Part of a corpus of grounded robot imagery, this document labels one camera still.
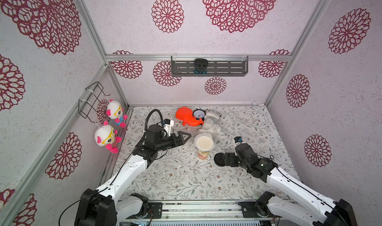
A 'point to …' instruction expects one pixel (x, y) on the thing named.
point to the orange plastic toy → (185, 114)
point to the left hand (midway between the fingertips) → (186, 138)
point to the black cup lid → (219, 159)
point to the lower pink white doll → (105, 136)
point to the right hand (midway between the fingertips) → (229, 154)
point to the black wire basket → (86, 105)
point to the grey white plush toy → (212, 125)
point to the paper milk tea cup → (204, 144)
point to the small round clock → (199, 113)
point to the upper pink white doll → (115, 111)
